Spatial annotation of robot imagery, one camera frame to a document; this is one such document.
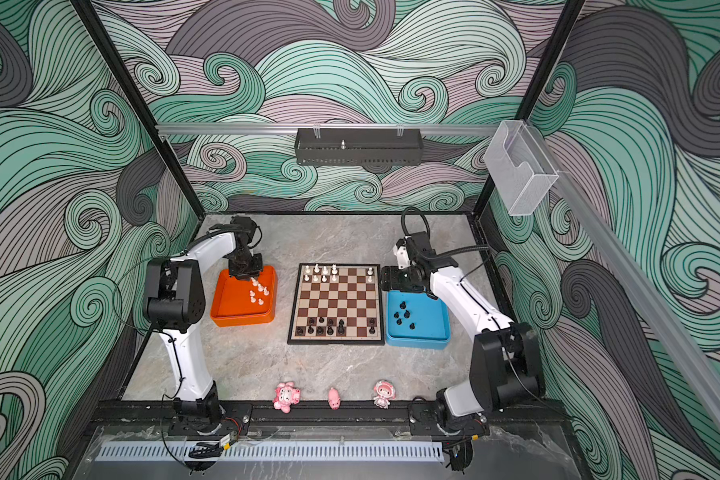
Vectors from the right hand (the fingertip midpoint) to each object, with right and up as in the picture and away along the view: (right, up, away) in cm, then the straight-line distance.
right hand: (391, 281), depth 86 cm
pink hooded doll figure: (-3, -26, -12) cm, 29 cm away
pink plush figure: (-28, -27, -12) cm, 41 cm away
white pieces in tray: (-42, -4, +10) cm, 43 cm away
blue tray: (+8, -13, +4) cm, 15 cm away
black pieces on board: (-27, -14, 0) cm, 31 cm away
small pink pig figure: (-16, -29, -11) cm, 35 cm away
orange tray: (-47, -7, +3) cm, 47 cm away
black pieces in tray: (+5, -11, +4) cm, 13 cm away
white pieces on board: (-18, +1, +14) cm, 22 cm away
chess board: (-16, -8, +6) cm, 19 cm away
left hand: (-44, +1, +11) cm, 46 cm away
